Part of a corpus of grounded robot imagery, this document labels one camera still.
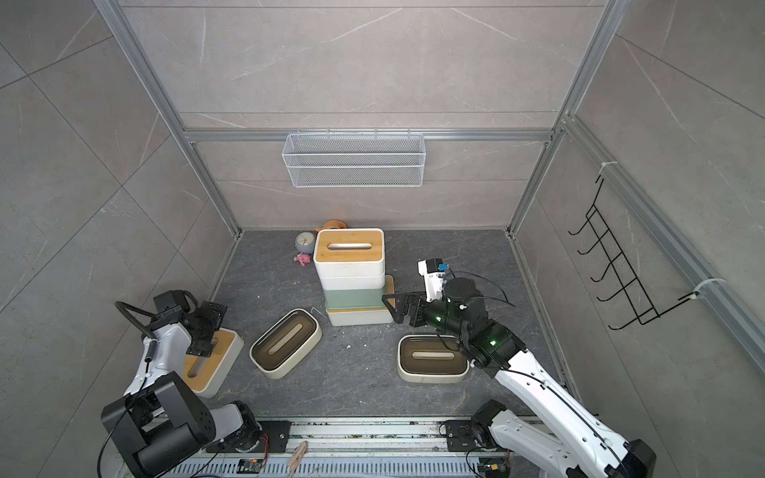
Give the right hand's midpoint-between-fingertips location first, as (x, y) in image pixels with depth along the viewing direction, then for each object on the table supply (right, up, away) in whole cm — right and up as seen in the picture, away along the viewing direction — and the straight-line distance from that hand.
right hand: (399, 298), depth 68 cm
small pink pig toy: (-34, +9, +40) cm, 53 cm away
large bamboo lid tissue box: (-10, -9, +22) cm, 26 cm away
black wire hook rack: (+51, +3, -4) cm, 51 cm away
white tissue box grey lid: (-6, +3, +9) cm, 11 cm away
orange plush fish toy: (-25, +22, +47) cm, 58 cm away
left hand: (-52, -8, +17) cm, 55 cm away
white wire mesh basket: (-14, +43, +33) cm, 56 cm away
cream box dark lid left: (-32, -15, +15) cm, 39 cm away
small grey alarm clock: (-35, +15, +43) cm, 57 cm away
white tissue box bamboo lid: (-12, +11, +5) cm, 17 cm away
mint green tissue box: (-17, -3, +16) cm, 23 cm away
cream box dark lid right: (+9, -19, +14) cm, 25 cm away
